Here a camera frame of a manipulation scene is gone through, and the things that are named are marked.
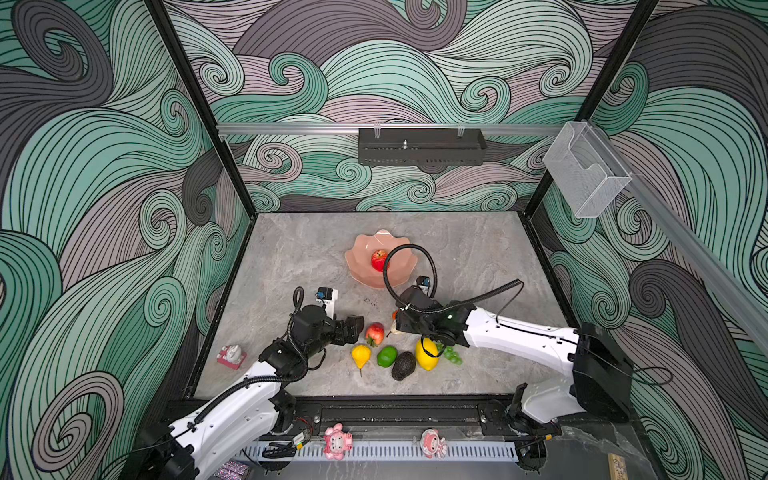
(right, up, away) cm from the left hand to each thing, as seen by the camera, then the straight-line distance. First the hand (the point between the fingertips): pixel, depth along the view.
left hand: (351, 316), depth 82 cm
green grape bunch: (+28, -11, +1) cm, 30 cm away
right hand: (+14, -1, 0) cm, 14 cm away
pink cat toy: (-2, -25, -15) cm, 29 cm away
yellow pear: (+3, -10, -2) cm, 11 cm away
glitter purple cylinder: (-24, -29, -18) cm, 42 cm away
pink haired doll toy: (+20, -26, -15) cm, 36 cm away
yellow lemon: (+20, -11, -2) cm, 23 cm away
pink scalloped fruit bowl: (+15, +12, +19) cm, 27 cm away
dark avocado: (+14, -12, -4) cm, 19 cm away
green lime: (+10, -11, -1) cm, 15 cm away
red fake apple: (+8, +14, +17) cm, 23 cm away
